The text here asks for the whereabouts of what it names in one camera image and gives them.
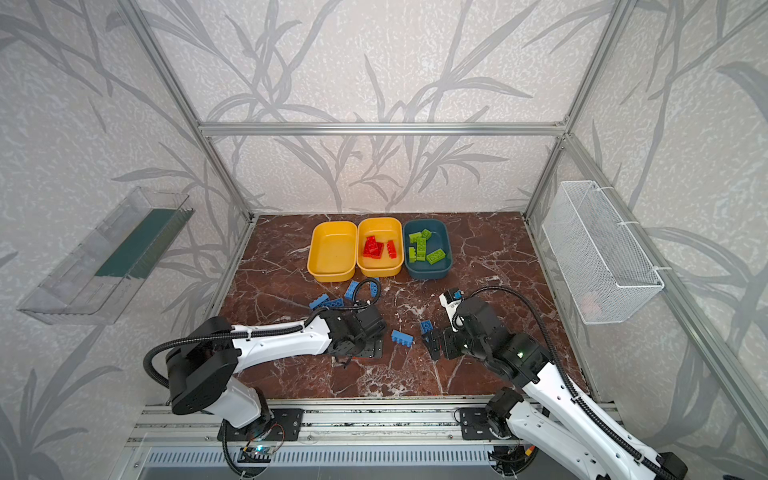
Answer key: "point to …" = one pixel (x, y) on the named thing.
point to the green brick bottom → (436, 256)
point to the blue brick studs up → (350, 290)
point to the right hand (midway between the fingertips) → (437, 323)
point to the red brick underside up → (374, 249)
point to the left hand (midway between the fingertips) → (372, 341)
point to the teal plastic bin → (427, 248)
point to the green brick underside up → (421, 249)
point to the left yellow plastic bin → (332, 250)
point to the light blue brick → (402, 338)
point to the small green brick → (426, 234)
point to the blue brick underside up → (334, 303)
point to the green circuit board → (255, 454)
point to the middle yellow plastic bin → (384, 229)
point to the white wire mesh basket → (604, 272)
